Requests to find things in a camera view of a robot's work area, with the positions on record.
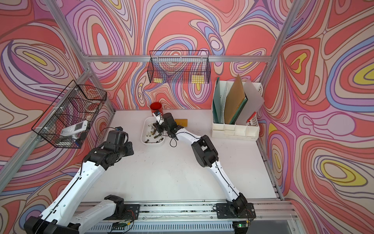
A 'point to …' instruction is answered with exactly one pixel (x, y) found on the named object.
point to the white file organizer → (248, 131)
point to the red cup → (156, 106)
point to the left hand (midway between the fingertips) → (131, 146)
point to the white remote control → (77, 128)
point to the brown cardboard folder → (234, 98)
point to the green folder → (216, 104)
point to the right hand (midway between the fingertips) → (156, 125)
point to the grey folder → (254, 100)
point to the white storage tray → (149, 131)
